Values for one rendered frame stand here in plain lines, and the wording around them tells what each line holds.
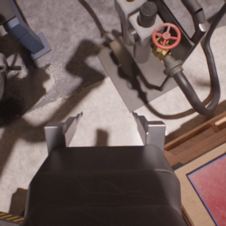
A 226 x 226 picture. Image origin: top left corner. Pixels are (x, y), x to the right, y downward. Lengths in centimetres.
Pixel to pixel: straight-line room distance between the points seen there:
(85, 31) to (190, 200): 99
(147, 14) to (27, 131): 88
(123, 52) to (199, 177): 76
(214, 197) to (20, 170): 95
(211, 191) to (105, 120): 61
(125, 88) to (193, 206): 65
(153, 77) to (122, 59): 21
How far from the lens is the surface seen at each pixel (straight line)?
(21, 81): 116
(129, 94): 93
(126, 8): 58
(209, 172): 48
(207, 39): 106
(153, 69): 98
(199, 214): 51
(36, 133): 106
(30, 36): 106
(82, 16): 119
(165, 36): 48
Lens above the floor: 91
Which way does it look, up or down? 81 degrees down
